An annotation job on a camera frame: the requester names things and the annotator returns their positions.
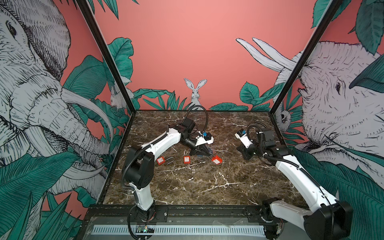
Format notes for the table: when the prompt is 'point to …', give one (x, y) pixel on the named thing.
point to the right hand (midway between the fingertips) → (237, 145)
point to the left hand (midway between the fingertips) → (208, 151)
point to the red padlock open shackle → (172, 157)
